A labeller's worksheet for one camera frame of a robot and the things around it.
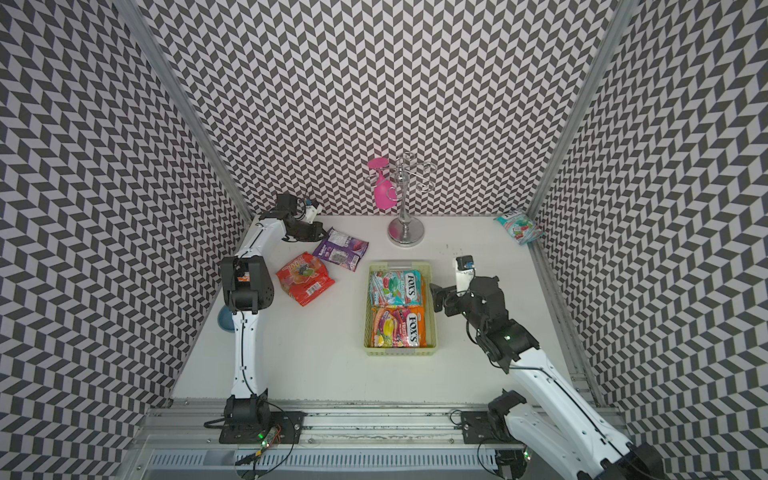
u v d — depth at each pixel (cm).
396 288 91
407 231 113
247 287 66
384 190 105
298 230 92
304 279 96
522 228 112
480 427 74
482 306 55
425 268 96
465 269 64
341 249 106
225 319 89
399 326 85
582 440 41
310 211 100
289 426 70
